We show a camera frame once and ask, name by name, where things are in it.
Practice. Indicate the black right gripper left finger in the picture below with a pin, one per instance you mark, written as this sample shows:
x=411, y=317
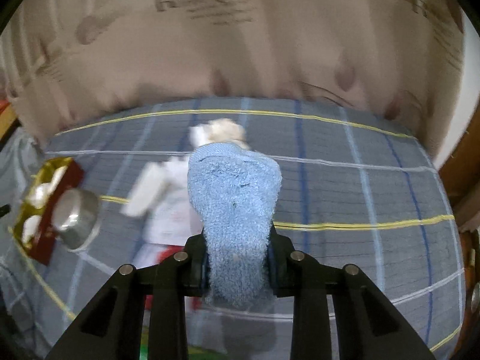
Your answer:
x=196, y=283

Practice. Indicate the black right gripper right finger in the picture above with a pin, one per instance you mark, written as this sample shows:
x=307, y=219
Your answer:
x=278, y=261

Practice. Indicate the white red printed garment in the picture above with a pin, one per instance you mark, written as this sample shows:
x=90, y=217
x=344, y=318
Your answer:
x=171, y=220

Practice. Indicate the blue terry towel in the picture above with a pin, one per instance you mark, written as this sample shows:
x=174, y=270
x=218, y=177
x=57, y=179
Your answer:
x=235, y=193

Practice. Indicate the grey plaid bed sheet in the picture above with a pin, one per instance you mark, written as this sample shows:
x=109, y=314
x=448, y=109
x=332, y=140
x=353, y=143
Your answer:
x=355, y=189

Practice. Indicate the steel metal bowl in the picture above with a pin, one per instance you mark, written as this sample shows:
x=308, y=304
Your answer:
x=76, y=218

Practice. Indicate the gold metal tin box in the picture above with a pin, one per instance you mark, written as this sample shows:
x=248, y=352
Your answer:
x=64, y=173

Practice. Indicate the beige leaf print curtain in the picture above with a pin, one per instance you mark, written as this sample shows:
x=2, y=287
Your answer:
x=64, y=61

